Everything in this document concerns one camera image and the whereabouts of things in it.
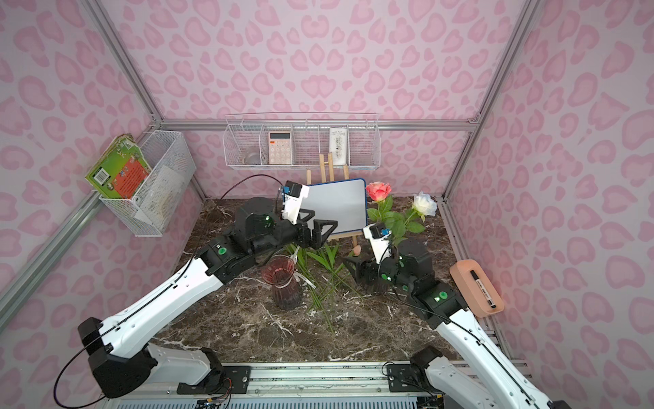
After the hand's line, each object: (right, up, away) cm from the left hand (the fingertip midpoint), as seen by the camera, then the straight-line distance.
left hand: (325, 215), depth 63 cm
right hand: (+7, -10, +5) cm, 13 cm away
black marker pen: (+55, -26, +28) cm, 67 cm away
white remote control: (+3, +25, +29) cm, 39 cm away
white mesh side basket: (-55, +4, +19) cm, 58 cm away
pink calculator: (-18, +25, +29) cm, 43 cm away
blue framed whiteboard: (+5, +5, +28) cm, 29 cm away
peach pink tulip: (+10, -14, +35) cm, 39 cm away
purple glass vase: (-15, -17, +15) cm, 27 cm away
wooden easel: (+1, +16, +22) cm, 28 cm away
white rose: (+27, +3, +7) cm, 28 cm away
